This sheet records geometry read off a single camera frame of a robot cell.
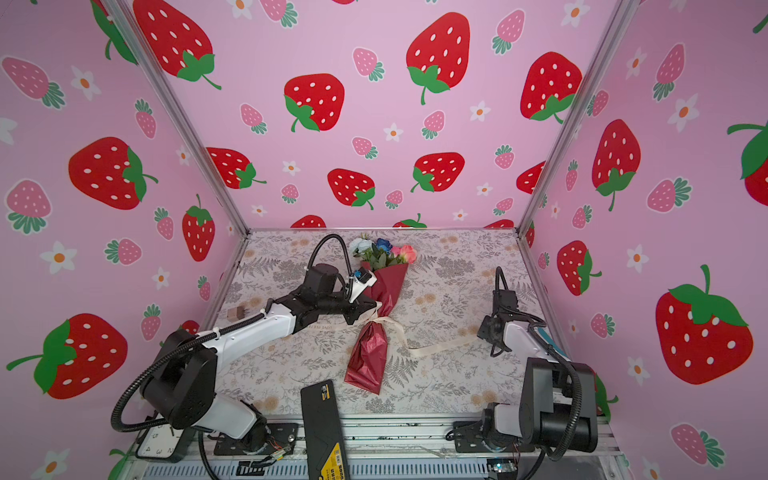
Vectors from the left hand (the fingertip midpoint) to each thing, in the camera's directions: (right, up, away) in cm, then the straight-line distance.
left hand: (376, 301), depth 83 cm
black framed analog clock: (-50, -32, -13) cm, 60 cm away
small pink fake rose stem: (+6, +15, +27) cm, 32 cm away
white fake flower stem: (-7, +17, +24) cm, 31 cm away
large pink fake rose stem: (+11, +15, +27) cm, 32 cm away
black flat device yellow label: (-12, -32, -9) cm, 35 cm away
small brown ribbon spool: (-47, -6, +12) cm, 49 cm away
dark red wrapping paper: (-2, -17, +1) cm, 17 cm away
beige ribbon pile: (+10, -15, +7) cm, 19 cm away
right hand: (+36, -11, +8) cm, 38 cm away
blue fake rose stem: (+1, +17, +25) cm, 30 cm away
